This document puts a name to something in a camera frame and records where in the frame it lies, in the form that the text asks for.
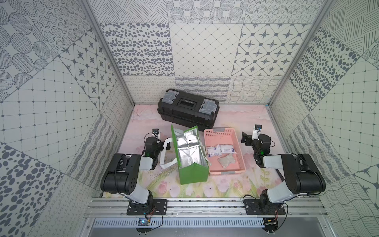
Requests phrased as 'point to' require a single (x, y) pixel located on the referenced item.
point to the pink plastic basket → (215, 136)
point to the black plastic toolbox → (188, 109)
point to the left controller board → (143, 225)
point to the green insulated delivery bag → (193, 166)
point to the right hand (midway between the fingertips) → (250, 134)
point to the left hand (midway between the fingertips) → (161, 136)
